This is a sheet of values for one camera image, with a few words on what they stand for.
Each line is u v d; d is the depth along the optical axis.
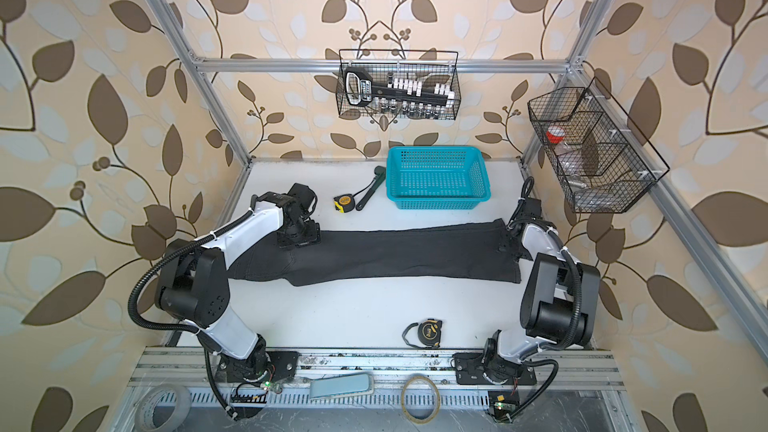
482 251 1.01
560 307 0.46
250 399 0.74
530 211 0.74
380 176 1.15
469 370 0.74
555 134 0.80
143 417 0.66
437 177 1.16
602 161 0.74
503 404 0.71
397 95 0.84
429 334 0.77
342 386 0.69
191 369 0.76
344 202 1.05
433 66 0.91
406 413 0.69
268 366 0.73
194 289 0.46
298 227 0.76
